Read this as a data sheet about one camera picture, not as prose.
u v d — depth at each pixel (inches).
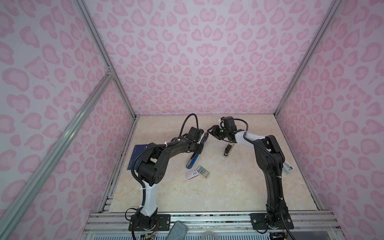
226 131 35.2
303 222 29.0
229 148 37.4
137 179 20.2
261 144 23.5
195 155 36.6
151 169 21.0
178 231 27.1
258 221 29.0
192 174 34.8
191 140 30.8
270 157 23.4
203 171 35.6
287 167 35.1
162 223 28.8
